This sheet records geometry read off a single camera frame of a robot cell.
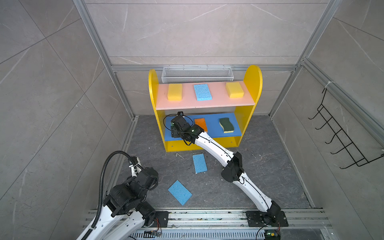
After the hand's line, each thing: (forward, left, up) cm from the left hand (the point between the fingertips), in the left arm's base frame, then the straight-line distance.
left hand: (147, 169), depth 71 cm
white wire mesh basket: (+59, -26, +15) cm, 67 cm away
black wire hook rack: (-4, -90, +14) cm, 91 cm away
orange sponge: (+32, -29, -4) cm, 43 cm away
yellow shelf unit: (+59, -49, -17) cm, 78 cm away
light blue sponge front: (-6, -15, -18) cm, 24 cm away
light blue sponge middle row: (+11, -26, -18) cm, 34 cm away
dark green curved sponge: (+28, -45, -4) cm, 53 cm away
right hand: (+28, -12, -4) cm, 31 cm away
